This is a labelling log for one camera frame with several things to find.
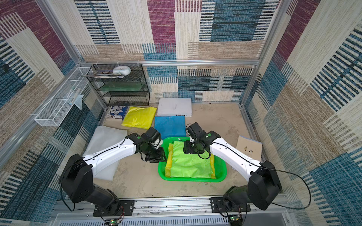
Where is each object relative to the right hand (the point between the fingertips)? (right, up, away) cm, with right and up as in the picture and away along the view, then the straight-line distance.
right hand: (186, 148), depth 81 cm
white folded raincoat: (-55, +4, +14) cm, 57 cm away
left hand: (-12, -6, -1) cm, 14 cm away
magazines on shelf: (-52, +45, +11) cm, 70 cm away
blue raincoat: (-11, +11, +23) cm, 28 cm away
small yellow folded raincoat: (-32, +17, +27) cm, 45 cm away
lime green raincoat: (+3, -11, +2) cm, 11 cm away
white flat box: (-9, +26, +33) cm, 43 cm away
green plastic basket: (+20, -14, +1) cm, 24 cm away
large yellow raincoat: (-11, -8, +4) cm, 14 cm away
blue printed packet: (-53, +22, +31) cm, 65 cm away
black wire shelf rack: (-49, +42, +26) cm, 70 cm away
